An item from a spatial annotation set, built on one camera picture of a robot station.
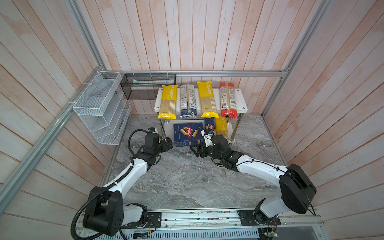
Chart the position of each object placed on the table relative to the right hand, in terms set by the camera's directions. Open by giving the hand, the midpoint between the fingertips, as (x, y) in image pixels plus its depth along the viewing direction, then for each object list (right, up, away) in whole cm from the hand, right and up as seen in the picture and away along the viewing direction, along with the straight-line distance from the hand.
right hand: (194, 146), depth 83 cm
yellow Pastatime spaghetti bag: (+20, +11, +19) cm, 30 cm away
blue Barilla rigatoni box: (-3, +6, +10) cm, 12 cm away
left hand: (-17, +1, +4) cm, 18 cm away
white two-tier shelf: (-19, +11, +25) cm, 33 cm away
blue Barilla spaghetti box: (+12, +14, +19) cm, 27 cm away
